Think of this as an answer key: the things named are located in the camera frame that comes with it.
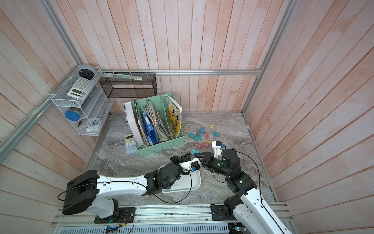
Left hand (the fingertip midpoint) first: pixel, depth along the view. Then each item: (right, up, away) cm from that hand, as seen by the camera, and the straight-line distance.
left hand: (187, 153), depth 74 cm
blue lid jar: (-62, +20, +2) cm, 65 cm away
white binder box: (-33, +19, +8) cm, 39 cm away
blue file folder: (-21, +9, +10) cm, 25 cm away
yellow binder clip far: (+20, +15, +34) cm, 42 cm away
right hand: (+3, 0, -4) cm, 5 cm away
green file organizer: (-19, +30, +23) cm, 42 cm away
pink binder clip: (+8, +1, +25) cm, 26 cm away
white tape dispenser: (-56, +15, +10) cm, 59 cm away
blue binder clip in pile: (+12, +11, +33) cm, 37 cm away
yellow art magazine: (-8, +24, +17) cm, 30 cm away
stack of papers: (-16, +14, +12) cm, 25 cm away
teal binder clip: (+4, +7, +32) cm, 33 cm away
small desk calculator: (-40, +1, +26) cm, 48 cm away
